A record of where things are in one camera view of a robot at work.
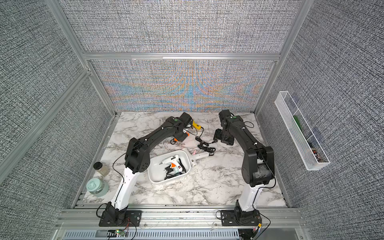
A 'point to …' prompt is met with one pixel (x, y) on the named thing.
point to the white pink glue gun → (193, 157)
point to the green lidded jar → (97, 187)
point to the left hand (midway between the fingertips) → (182, 134)
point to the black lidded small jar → (101, 169)
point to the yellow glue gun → (196, 126)
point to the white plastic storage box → (169, 167)
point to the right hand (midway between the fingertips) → (221, 136)
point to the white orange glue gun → (174, 162)
